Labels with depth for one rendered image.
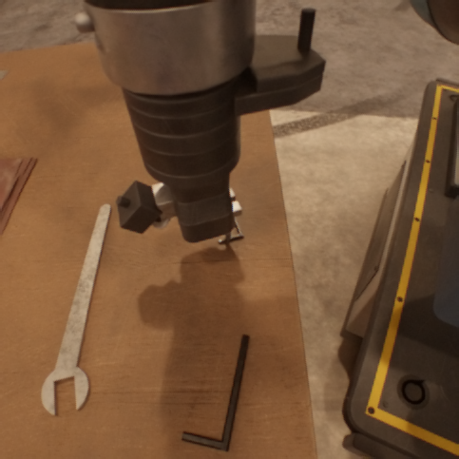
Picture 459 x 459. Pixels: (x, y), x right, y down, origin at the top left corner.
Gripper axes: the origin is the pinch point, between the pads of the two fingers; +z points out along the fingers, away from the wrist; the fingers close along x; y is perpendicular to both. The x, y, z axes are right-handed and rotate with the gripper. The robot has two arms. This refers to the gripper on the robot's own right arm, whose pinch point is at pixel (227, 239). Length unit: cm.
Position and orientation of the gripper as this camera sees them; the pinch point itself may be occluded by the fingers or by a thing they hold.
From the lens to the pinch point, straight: 36.0
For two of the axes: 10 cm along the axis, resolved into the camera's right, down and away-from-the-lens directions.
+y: -9.5, 2.7, -1.4
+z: 0.4, 5.8, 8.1
